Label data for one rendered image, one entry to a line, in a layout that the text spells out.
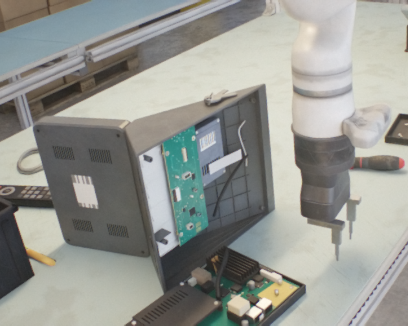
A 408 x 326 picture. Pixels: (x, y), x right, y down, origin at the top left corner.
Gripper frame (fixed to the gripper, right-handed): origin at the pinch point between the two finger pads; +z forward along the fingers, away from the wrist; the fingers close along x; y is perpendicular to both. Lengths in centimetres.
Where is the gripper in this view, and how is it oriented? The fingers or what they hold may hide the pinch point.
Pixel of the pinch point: (344, 249)
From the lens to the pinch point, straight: 79.4
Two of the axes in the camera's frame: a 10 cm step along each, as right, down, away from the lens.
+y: -8.4, -1.5, 5.2
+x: -5.2, 4.5, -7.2
